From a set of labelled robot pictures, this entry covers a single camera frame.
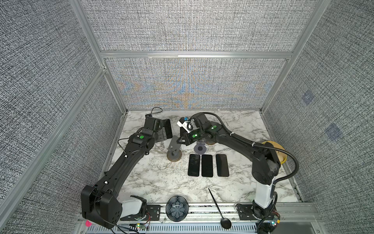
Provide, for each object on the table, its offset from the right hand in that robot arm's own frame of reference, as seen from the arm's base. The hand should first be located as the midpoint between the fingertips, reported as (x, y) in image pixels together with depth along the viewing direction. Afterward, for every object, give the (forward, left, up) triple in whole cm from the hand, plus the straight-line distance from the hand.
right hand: (177, 138), depth 79 cm
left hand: (+4, +10, +1) cm, 11 cm away
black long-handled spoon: (-37, -24, -18) cm, 48 cm away
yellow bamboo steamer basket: (-5, -62, -13) cm, 63 cm away
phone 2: (-8, -18, -19) cm, 27 cm away
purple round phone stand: (+4, -14, -20) cm, 25 cm away
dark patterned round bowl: (-31, 0, -18) cm, 36 cm away
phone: (-8, -10, -19) cm, 23 cm away
